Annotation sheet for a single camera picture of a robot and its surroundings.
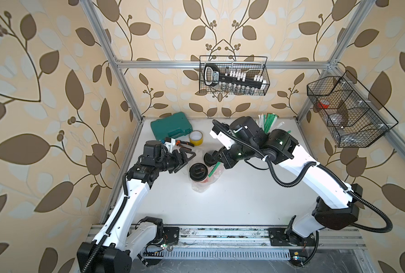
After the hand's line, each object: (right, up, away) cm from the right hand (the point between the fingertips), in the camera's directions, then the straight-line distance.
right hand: (214, 157), depth 63 cm
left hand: (-11, -1, +10) cm, 14 cm away
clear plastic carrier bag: (-5, -15, +11) cm, 19 cm away
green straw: (0, -6, +7) cm, 9 cm away
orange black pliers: (-21, +4, +43) cm, 48 cm away
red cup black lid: (-7, -8, +12) cm, 16 cm away
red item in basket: (+54, +23, +19) cm, 62 cm away
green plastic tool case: (-25, +14, +48) cm, 56 cm away
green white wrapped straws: (+32, +16, +33) cm, 49 cm away
